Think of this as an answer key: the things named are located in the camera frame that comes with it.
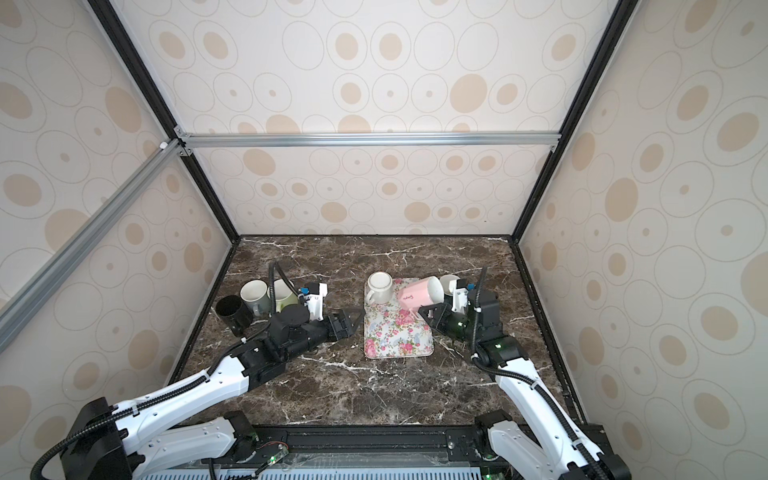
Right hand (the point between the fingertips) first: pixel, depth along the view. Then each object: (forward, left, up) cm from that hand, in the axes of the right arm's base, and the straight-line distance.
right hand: (422, 309), depth 77 cm
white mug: (+17, +12, -12) cm, 24 cm away
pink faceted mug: (+3, 0, +2) cm, 4 cm away
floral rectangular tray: (+4, +8, -20) cm, 21 cm away
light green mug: (+11, +41, -10) cm, 44 cm away
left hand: (-3, +15, +3) cm, 16 cm away
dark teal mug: (+4, -7, +6) cm, 10 cm away
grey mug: (+13, +51, -10) cm, 53 cm away
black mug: (+9, +58, -15) cm, 60 cm away
